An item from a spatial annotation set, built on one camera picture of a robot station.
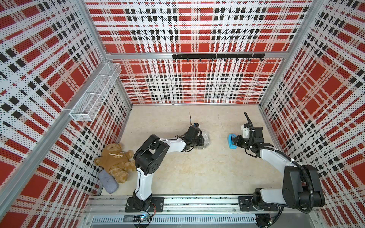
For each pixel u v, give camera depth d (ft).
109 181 2.57
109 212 2.35
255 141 2.30
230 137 3.15
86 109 2.26
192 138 2.52
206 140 3.14
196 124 2.95
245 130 2.71
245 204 2.38
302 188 1.38
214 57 2.92
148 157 1.67
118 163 2.63
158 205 2.40
